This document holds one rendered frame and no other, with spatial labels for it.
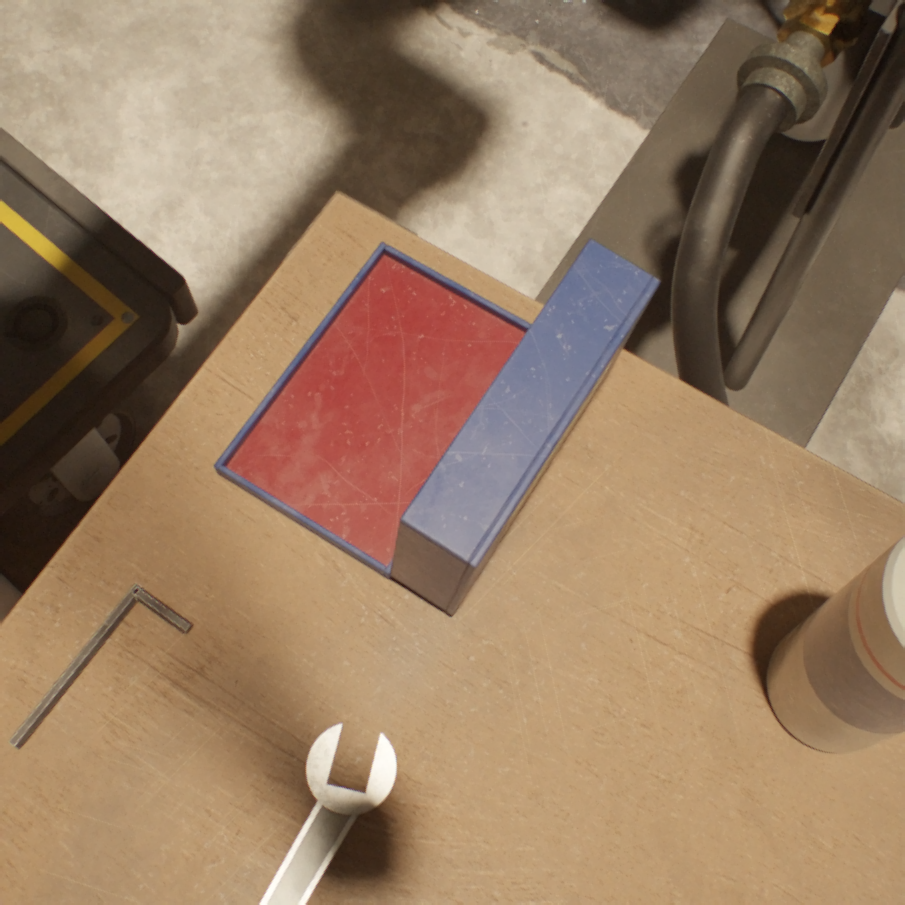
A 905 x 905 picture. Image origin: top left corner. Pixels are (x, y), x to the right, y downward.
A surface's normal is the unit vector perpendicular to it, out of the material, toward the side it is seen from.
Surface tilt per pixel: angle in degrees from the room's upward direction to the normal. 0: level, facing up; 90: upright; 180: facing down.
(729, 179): 31
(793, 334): 0
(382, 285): 0
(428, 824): 0
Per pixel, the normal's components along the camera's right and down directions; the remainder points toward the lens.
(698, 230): -0.49, 0.12
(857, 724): -0.44, 0.84
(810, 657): -1.00, 0.06
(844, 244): 0.00, -0.37
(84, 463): 0.76, 0.61
